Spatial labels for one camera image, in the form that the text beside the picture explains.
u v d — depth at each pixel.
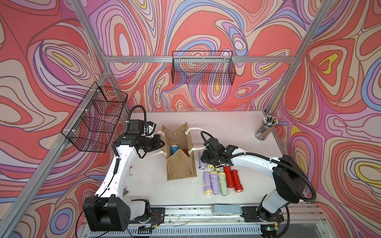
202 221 0.73
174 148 0.95
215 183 0.81
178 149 0.72
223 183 0.81
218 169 0.87
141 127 0.62
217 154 0.65
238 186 0.80
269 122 0.91
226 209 0.77
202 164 0.89
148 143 0.65
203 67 0.96
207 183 0.80
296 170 0.47
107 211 0.38
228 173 0.85
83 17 0.71
